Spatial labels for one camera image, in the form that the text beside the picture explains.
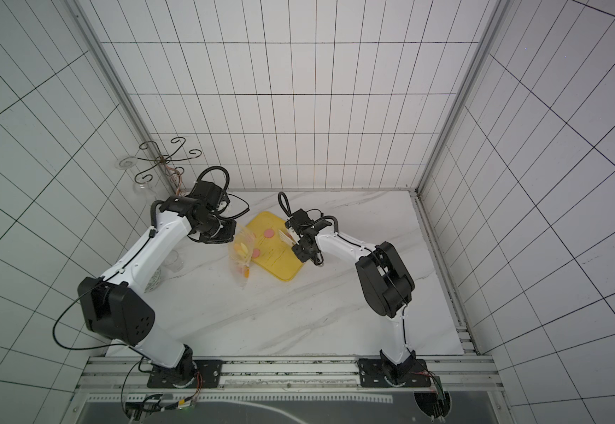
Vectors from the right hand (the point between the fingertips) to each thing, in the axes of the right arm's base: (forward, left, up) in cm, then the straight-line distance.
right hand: (309, 243), depth 96 cm
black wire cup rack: (+3, +51, +29) cm, 58 cm away
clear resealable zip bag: (-6, +24, +2) cm, 25 cm away
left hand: (-10, +24, +13) cm, 30 cm away
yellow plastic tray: (-1, +15, -4) cm, 15 cm away
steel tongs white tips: (+2, +7, +1) cm, 8 cm away
